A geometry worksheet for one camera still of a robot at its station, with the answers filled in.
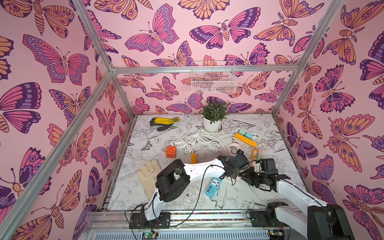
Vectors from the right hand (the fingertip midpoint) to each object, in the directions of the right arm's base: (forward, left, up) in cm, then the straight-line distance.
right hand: (238, 176), depth 86 cm
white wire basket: (+52, +14, +32) cm, 62 cm away
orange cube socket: (+14, +41, +3) cm, 43 cm away
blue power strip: (-8, +15, 0) cm, 17 cm away
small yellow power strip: (+13, -12, 0) cm, 18 cm away
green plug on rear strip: (+31, -7, +3) cm, 31 cm away
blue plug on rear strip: (+29, -11, +1) cm, 31 cm away
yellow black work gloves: (+41, +50, 0) cm, 64 cm away
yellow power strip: (+10, +26, +1) cm, 28 cm away
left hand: (+2, +2, +4) cm, 5 cm away
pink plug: (+14, -15, +5) cm, 21 cm away
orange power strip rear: (+24, -9, +2) cm, 26 cm away
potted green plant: (+33, +15, +18) cm, 40 cm away
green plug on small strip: (+9, -13, +5) cm, 17 cm away
